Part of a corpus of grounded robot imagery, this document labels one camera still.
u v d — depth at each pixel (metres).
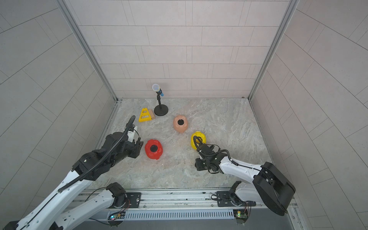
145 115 1.06
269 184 0.41
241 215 0.68
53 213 0.39
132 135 0.60
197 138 0.85
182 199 0.72
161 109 1.08
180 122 0.92
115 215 0.63
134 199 0.72
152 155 0.79
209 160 0.64
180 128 0.92
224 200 0.71
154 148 0.81
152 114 1.05
